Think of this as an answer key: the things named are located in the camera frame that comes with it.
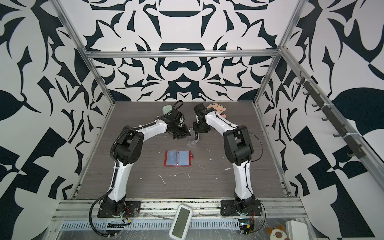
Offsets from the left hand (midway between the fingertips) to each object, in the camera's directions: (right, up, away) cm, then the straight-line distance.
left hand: (190, 132), depth 98 cm
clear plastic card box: (+2, -6, -3) cm, 6 cm away
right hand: (+5, +2, -1) cm, 6 cm away
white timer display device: (-4, -37, -31) cm, 49 cm away
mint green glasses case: (-18, +16, +12) cm, 27 cm away
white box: (+46, -39, -33) cm, 69 cm away
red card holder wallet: (-7, -15, -8) cm, 18 cm away
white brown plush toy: (+38, -41, -32) cm, 65 cm away
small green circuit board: (+26, -41, -27) cm, 56 cm away
